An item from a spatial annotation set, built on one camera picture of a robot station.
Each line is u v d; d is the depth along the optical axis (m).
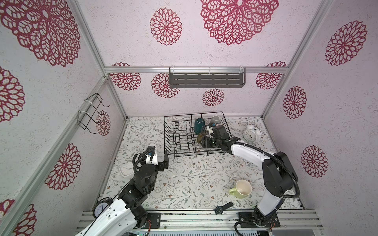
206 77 0.91
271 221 0.73
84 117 0.73
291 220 0.76
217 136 0.74
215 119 1.03
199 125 1.03
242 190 0.81
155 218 0.75
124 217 0.49
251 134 1.01
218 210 0.77
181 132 1.09
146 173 0.52
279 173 0.47
